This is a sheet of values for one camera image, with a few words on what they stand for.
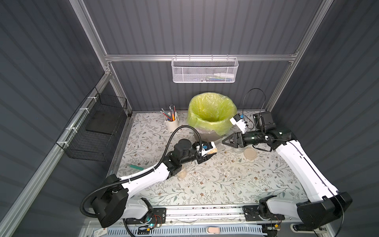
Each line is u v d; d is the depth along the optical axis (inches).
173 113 41.0
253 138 23.2
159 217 28.4
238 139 23.9
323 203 14.7
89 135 28.4
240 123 25.2
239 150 37.5
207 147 23.9
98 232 26.9
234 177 34.1
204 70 70.8
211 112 38.9
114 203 16.2
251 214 29.0
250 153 37.7
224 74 36.5
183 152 23.1
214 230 26.9
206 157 26.6
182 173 32.6
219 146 26.5
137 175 19.0
